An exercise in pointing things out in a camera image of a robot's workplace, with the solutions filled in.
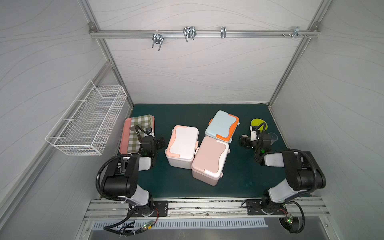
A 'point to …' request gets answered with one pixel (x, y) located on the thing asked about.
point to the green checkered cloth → (143, 121)
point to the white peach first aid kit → (181, 146)
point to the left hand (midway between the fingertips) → (155, 137)
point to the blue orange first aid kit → (222, 126)
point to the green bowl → (257, 122)
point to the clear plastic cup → (273, 136)
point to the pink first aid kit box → (210, 160)
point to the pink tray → (124, 139)
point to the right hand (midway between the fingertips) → (248, 134)
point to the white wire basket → (83, 128)
